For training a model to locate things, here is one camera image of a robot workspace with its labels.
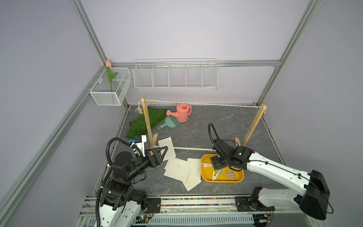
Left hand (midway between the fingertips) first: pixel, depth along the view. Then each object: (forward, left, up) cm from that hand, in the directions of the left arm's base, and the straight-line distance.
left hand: (164, 150), depth 64 cm
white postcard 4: (-6, -14, -26) cm, 30 cm away
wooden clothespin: (-6, -37, -26) cm, 46 cm away
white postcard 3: (+5, -5, -28) cm, 29 cm away
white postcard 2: (-1, -4, -28) cm, 28 cm away
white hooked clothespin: (-7, -25, -26) cm, 37 cm away
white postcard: (+18, +2, -25) cm, 31 cm away
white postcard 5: (+2, -16, -27) cm, 32 cm away
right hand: (+1, -28, -18) cm, 33 cm away
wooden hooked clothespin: (-5, -35, -26) cm, 44 cm away
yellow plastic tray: (-6, -33, -26) cm, 43 cm away
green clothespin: (-4, -30, -26) cm, 39 cm away
